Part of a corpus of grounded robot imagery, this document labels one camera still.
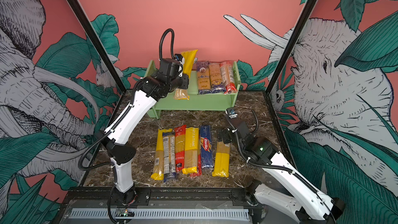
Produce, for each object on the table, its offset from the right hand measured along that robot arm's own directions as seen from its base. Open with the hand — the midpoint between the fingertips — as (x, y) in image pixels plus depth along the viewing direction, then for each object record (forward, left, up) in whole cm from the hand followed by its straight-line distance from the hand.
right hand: (225, 124), depth 70 cm
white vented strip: (-32, +1, -27) cm, 42 cm away
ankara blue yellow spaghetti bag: (+23, +10, +3) cm, 25 cm away
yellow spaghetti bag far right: (-8, 0, -25) cm, 26 cm away
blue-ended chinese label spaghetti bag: (+27, +3, +4) cm, 27 cm away
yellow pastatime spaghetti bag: (+2, +17, -21) cm, 27 cm away
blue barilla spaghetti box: (-2, +8, -23) cm, 25 cm away
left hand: (+20, +18, +13) cm, 30 cm away
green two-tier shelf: (+31, +39, +8) cm, 50 cm away
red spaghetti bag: (+8, +24, -23) cm, 35 cm away
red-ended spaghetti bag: (+34, -4, +4) cm, 34 cm away
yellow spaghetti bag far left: (-13, +34, -24) cm, 43 cm away
